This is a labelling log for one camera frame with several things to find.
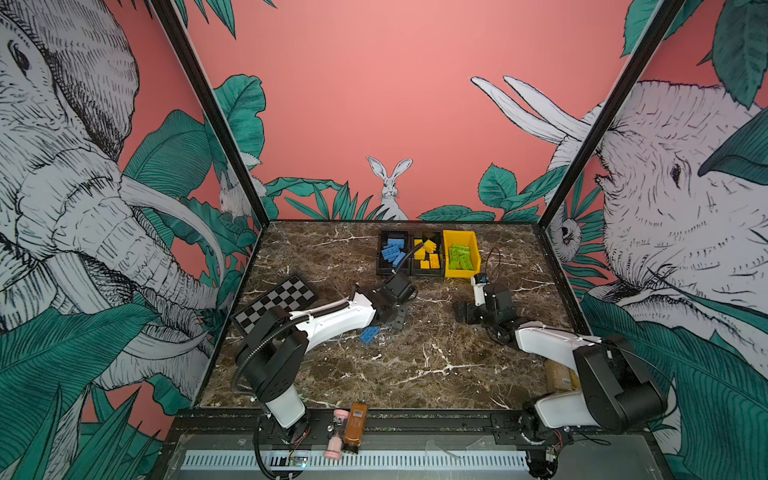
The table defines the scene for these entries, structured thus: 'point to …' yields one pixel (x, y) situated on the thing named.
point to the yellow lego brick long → (421, 253)
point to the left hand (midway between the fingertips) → (396, 307)
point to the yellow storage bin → (465, 238)
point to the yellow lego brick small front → (424, 264)
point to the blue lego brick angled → (369, 333)
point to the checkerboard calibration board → (290, 294)
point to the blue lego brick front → (396, 243)
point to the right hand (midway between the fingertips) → (464, 298)
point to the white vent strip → (351, 460)
